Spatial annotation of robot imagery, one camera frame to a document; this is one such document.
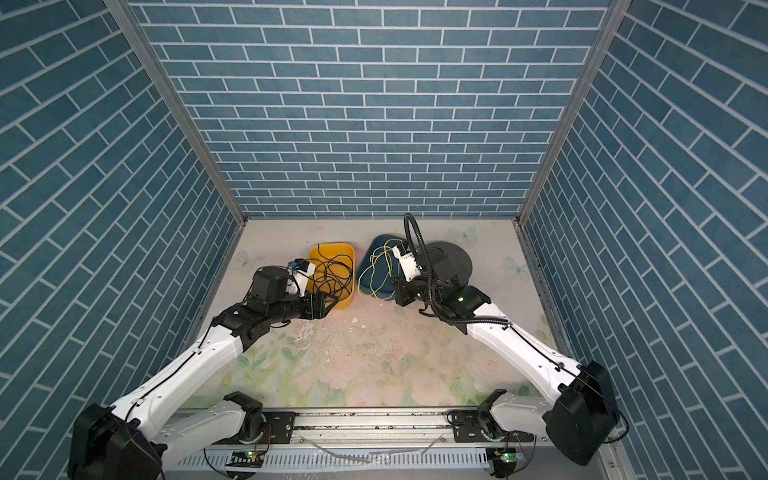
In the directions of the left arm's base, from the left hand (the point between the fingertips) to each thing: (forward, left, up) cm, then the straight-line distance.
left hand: (330, 299), depth 79 cm
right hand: (+3, -15, +6) cm, 17 cm away
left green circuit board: (-33, +19, -20) cm, 43 cm away
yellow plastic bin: (+27, +4, -12) cm, 30 cm away
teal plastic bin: (+9, -13, +3) cm, 16 cm away
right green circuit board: (-34, -44, -16) cm, 58 cm away
